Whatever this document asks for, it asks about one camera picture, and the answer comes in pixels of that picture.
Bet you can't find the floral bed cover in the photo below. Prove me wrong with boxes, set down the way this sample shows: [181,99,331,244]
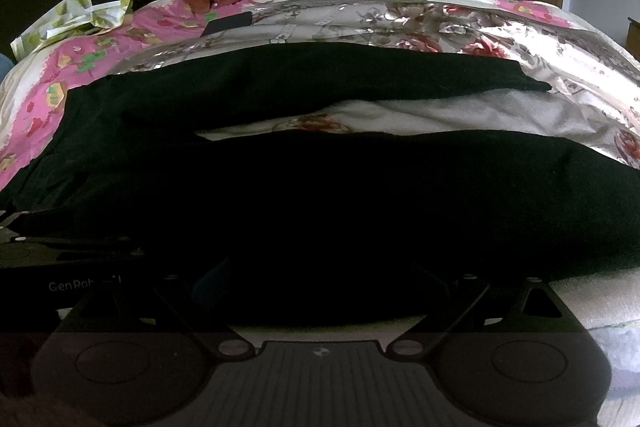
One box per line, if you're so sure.
[112,0,639,168]

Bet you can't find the pink floral blanket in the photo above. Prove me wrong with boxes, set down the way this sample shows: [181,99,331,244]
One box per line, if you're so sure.
[1,0,248,186]

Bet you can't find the wooden side table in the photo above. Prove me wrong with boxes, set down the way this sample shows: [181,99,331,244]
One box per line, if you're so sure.
[626,17,640,61]

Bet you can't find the black pants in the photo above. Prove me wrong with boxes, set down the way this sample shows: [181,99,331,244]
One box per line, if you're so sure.
[1,43,639,301]

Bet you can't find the green white pillow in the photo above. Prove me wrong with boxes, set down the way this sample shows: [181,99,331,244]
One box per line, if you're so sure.
[11,0,134,62]

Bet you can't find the black flat phone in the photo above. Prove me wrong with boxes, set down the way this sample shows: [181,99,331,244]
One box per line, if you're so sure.
[202,12,253,37]

